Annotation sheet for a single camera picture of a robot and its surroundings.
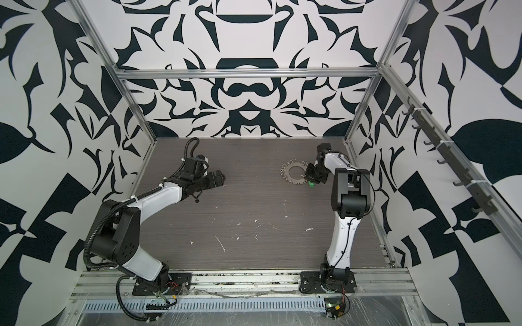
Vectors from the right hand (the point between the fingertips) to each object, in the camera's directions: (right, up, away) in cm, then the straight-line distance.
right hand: (310, 176), depth 102 cm
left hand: (-44, +1, -10) cm, 45 cm away
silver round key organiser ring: (-12, +3, +5) cm, 14 cm away
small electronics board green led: (+1, -44, -31) cm, 53 cm away
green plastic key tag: (0, -4, -1) cm, 4 cm away
